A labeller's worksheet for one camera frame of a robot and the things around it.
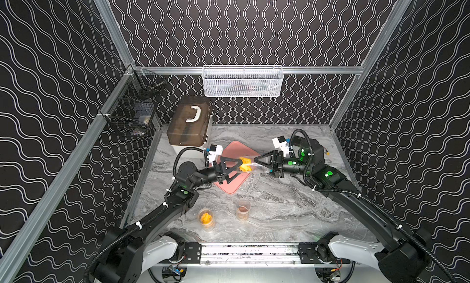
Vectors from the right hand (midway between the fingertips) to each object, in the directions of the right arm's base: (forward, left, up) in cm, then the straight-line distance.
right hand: (256, 162), depth 66 cm
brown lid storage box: (+32, +32, -11) cm, 46 cm away
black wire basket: (+36, +60, -3) cm, 70 cm away
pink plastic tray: (+30, +8, -31) cm, 43 cm away
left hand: (-2, +5, +1) cm, 6 cm away
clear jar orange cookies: (-12, +20, -24) cm, 33 cm away
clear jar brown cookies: (-5, +4, -29) cm, 30 cm away
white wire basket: (+76, +4, -13) cm, 78 cm away
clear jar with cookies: (-2, +2, +2) cm, 4 cm away
